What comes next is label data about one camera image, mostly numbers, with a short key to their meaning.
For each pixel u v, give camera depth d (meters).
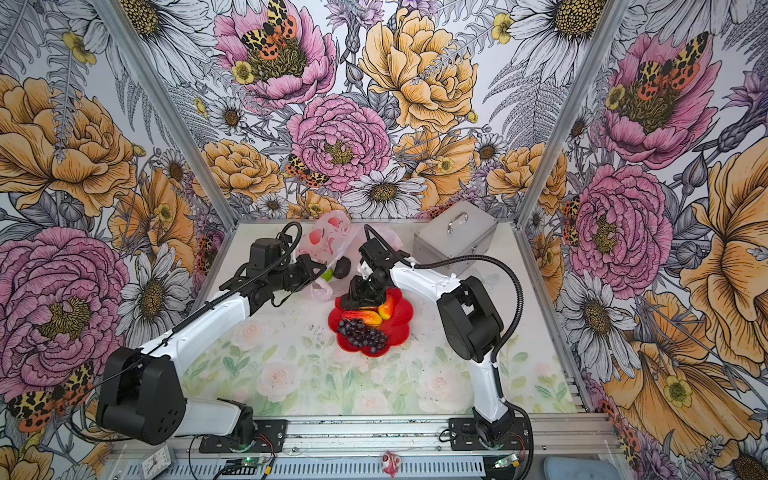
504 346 0.52
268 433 0.75
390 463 0.67
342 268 1.02
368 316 0.92
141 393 0.42
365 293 0.83
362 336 0.87
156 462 0.69
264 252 0.65
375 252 0.78
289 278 0.73
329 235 0.98
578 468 0.67
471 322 0.53
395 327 0.93
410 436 0.76
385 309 0.94
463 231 0.99
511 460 0.71
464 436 0.73
